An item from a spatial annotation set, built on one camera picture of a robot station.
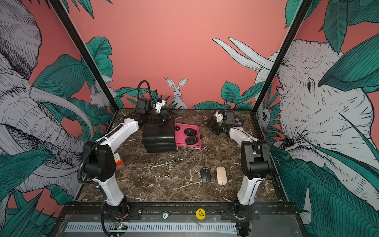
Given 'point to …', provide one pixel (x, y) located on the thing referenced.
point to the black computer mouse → (206, 175)
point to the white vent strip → (155, 227)
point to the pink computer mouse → (221, 175)
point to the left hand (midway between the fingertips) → (175, 115)
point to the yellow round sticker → (200, 214)
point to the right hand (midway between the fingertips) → (204, 123)
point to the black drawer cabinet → (160, 138)
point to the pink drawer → (180, 137)
